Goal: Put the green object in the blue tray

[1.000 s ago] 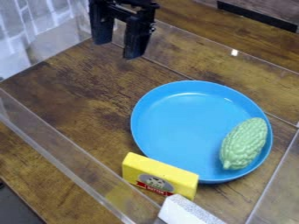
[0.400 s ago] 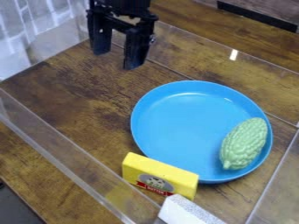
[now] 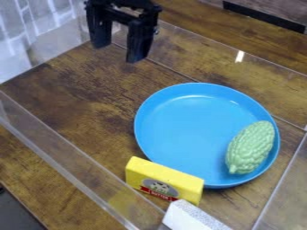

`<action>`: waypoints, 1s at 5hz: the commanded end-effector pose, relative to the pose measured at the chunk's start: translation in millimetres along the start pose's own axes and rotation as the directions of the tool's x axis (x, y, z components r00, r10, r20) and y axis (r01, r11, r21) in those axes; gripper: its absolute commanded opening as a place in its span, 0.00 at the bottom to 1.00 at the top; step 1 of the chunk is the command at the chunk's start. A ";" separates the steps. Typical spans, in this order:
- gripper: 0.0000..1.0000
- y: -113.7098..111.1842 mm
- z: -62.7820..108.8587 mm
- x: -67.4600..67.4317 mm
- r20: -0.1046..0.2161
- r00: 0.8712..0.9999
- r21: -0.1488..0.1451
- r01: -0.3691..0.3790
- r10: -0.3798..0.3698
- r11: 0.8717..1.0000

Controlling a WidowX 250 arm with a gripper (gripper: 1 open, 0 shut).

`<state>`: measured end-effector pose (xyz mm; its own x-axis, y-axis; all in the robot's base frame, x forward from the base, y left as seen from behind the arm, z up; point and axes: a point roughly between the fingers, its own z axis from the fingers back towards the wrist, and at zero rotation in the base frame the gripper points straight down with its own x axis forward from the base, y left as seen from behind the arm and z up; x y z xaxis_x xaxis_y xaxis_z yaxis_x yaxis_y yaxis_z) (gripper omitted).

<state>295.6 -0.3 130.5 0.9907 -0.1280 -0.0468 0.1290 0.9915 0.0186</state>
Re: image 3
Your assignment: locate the green bumpy gourd toy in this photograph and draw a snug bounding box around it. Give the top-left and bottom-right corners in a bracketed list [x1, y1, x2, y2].
[226, 120, 275, 174]

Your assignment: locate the yellow butter box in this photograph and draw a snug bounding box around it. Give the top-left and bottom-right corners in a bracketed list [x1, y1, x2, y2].
[124, 156, 204, 206]

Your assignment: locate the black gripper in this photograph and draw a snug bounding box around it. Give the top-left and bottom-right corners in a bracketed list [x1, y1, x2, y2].
[84, 0, 162, 63]

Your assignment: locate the blue round plate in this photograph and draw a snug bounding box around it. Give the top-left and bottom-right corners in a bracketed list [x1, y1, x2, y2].
[135, 83, 281, 189]

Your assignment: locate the clear acrylic enclosure wall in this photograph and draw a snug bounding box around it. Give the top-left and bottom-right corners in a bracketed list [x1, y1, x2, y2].
[0, 0, 307, 230]

